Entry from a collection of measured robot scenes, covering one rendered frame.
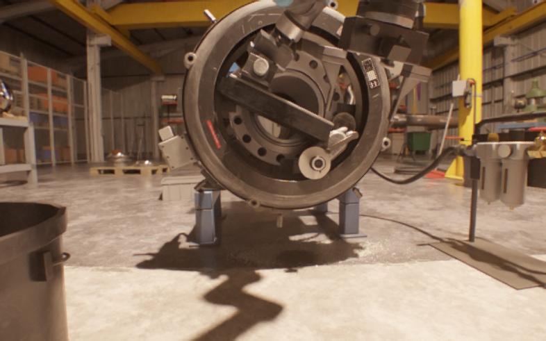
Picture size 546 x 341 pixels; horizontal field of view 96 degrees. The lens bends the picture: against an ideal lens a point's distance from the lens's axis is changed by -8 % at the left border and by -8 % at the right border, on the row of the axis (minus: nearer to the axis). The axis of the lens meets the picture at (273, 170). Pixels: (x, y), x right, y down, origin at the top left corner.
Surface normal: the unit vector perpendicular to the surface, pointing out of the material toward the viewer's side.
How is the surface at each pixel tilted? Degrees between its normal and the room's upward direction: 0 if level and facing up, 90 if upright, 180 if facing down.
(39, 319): 93
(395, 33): 114
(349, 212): 90
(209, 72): 90
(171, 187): 90
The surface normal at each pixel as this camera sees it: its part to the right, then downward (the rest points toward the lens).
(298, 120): 0.12, 0.08
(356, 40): 0.14, 0.47
